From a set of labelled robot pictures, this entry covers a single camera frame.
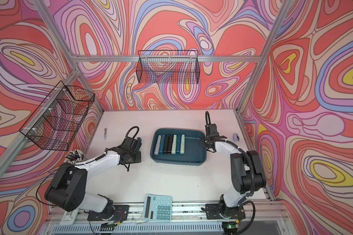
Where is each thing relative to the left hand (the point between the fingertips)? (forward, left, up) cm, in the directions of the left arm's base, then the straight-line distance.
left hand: (139, 158), depth 91 cm
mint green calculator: (-28, -14, 0) cm, 31 cm away
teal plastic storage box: (+6, -24, +3) cm, 25 cm away
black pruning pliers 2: (+9, -19, +2) cm, 21 cm away
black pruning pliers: (+10, -16, +2) cm, 19 cm away
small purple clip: (+23, +30, -1) cm, 38 cm away
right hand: (+9, -42, +2) cm, 43 cm away
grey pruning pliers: (+5, -11, +2) cm, 12 cm away
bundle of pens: (-6, +30, +14) cm, 34 cm away
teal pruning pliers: (+9, -14, +2) cm, 17 cm away
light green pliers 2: (+7, -27, +2) cm, 28 cm away
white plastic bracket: (-32, +29, 0) cm, 43 cm away
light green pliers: (+5, -22, +2) cm, 22 cm away
